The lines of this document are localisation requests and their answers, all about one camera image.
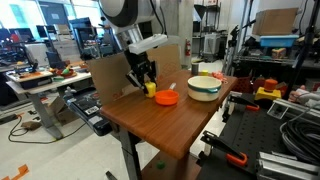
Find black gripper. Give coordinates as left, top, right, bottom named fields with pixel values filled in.
left=123, top=49, right=158, bottom=95

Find yellow toy pepper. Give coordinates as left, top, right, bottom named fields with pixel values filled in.
left=144, top=81, right=157, bottom=99

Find red bowl of toy food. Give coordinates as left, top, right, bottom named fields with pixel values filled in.
left=49, top=65, right=78, bottom=80

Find small brown cardboard panel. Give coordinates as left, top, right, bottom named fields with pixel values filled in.
left=146, top=44, right=183, bottom=84

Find large brown cardboard panel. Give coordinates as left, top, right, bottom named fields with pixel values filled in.
left=87, top=51, right=142, bottom=106

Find grey cylindrical can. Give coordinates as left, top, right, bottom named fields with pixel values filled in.
left=191, top=62, right=200, bottom=77

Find red fire extinguisher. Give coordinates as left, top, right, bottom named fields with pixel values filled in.
left=185, top=38, right=192, bottom=57

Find black flat machine with labels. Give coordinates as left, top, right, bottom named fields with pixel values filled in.
left=63, top=87, right=114, bottom=137

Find black table leg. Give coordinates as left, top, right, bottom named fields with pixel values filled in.
left=118, top=126, right=143, bottom=180

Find red plastic crate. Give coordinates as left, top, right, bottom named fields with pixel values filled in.
left=233, top=76, right=265, bottom=95

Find grey desk with white top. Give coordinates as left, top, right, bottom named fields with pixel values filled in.
left=4, top=68, right=93, bottom=140

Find black perforated breadboard table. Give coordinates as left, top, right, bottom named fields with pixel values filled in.
left=196, top=93, right=320, bottom=180

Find yellow emergency stop button box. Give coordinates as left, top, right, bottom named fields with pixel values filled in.
left=254, top=78, right=283, bottom=102

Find blue plastic bin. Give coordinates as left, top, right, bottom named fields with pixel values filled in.
left=259, top=34, right=300, bottom=48

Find brown cardboard box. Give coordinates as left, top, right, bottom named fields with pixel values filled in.
left=252, top=7, right=300, bottom=37

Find silver aluminium extrusion bars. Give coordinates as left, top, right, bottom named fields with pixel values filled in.
left=256, top=151, right=320, bottom=180

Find orange bowl with grey handle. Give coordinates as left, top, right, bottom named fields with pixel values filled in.
left=154, top=82, right=180, bottom=107

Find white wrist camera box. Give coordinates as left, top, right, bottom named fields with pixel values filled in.
left=128, top=33, right=169, bottom=55

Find white bowl with teal handles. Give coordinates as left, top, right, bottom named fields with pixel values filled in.
left=186, top=75, right=223, bottom=102

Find black clamp with orange handle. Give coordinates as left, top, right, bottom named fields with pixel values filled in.
left=221, top=91, right=261, bottom=123
left=197, top=130, right=249, bottom=168

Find metal wire shelf rack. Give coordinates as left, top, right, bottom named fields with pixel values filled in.
left=229, top=26, right=320, bottom=88

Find black cable on floor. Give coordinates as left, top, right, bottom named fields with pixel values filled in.
left=8, top=114, right=85, bottom=145

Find coiled black cable bundle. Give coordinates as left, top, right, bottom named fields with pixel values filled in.
left=279, top=116, right=320, bottom=166

